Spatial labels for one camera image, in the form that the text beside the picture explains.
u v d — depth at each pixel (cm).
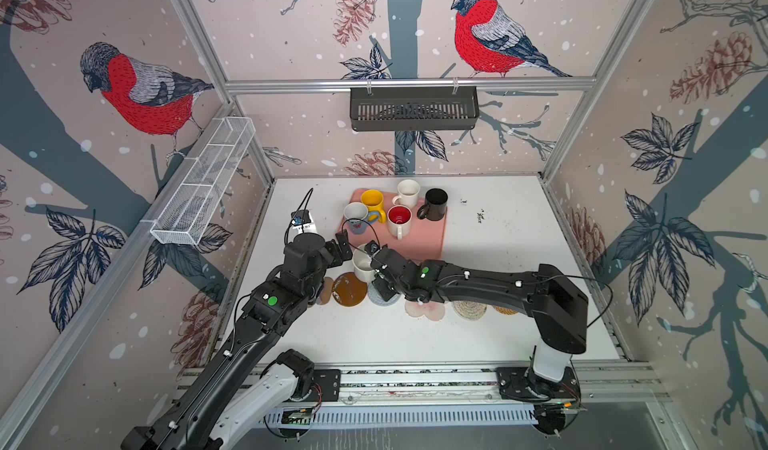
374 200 106
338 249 64
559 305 48
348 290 90
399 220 104
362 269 79
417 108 106
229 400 43
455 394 73
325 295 90
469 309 86
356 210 102
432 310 86
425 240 101
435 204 102
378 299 74
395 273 61
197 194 75
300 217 60
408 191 107
